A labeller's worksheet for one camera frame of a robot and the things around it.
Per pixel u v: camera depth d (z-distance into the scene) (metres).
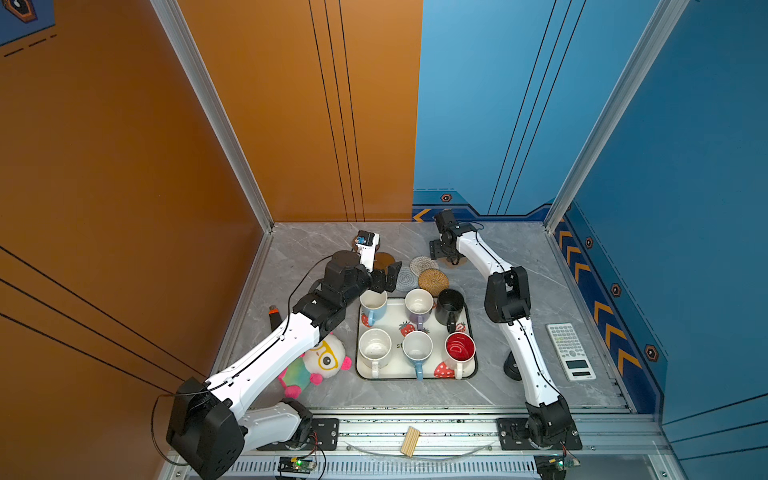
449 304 0.92
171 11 0.69
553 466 0.70
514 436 0.73
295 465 0.71
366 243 0.64
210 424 0.38
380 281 0.67
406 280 1.02
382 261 1.08
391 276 0.68
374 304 0.93
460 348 0.86
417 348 0.85
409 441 0.72
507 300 0.68
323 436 0.74
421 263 1.07
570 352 0.86
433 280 1.02
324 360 0.79
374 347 0.87
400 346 0.85
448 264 1.08
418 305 0.95
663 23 0.71
